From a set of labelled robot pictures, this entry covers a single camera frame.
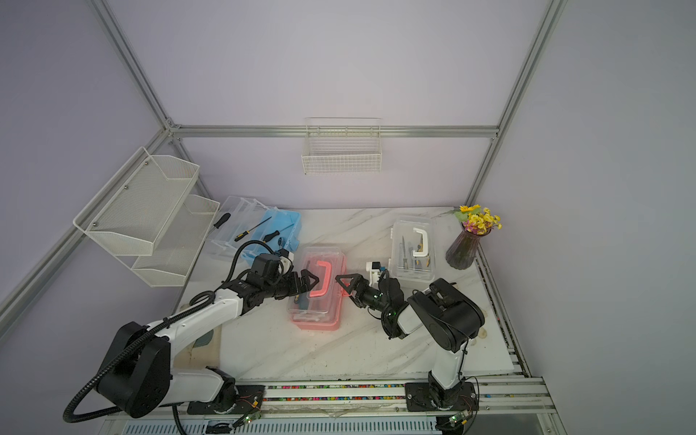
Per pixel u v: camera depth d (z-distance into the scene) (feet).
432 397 2.14
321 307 2.93
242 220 3.48
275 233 3.63
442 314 1.64
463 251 3.14
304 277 2.55
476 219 2.75
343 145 3.13
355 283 2.58
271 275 2.28
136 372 1.35
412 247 3.36
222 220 3.31
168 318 1.53
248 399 2.39
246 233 3.35
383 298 2.40
